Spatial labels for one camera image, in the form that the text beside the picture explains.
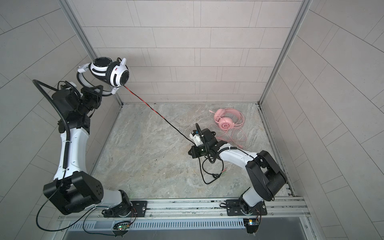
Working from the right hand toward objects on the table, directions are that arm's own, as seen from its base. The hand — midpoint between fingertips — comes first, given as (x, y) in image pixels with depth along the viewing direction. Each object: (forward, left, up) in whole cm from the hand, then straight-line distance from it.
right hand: (188, 153), depth 83 cm
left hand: (+19, +35, +37) cm, 55 cm away
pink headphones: (+23, -27, +1) cm, 35 cm away
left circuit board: (-31, +29, -2) cm, 42 cm away
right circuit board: (-33, -28, -8) cm, 45 cm away
